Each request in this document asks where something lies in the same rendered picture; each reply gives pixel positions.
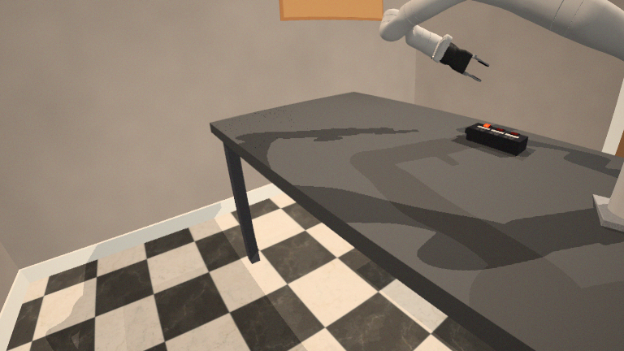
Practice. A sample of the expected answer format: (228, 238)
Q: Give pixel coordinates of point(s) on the dark grey power strip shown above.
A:
(497, 138)

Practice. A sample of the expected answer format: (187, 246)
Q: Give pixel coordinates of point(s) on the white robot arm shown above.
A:
(597, 24)

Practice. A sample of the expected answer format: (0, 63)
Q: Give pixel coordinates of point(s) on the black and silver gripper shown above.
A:
(442, 50)

